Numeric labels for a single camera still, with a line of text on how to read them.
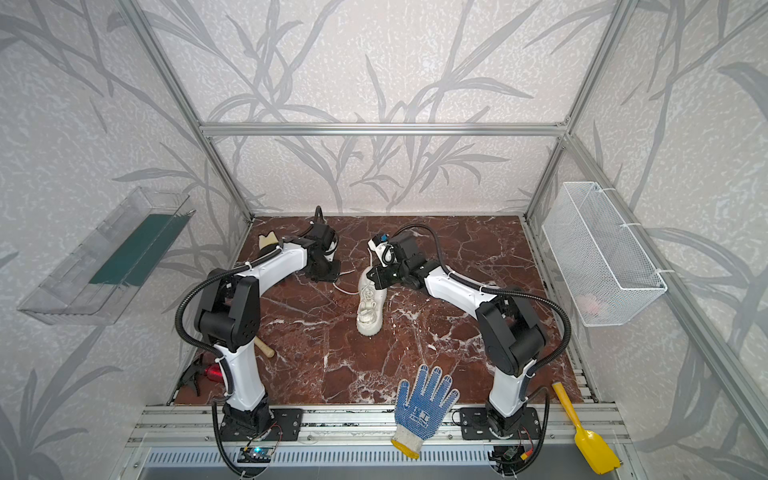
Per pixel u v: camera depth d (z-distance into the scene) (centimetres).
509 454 75
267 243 110
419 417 75
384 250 79
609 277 60
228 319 52
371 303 90
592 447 70
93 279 63
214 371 80
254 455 71
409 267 70
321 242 80
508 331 47
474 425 73
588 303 72
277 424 73
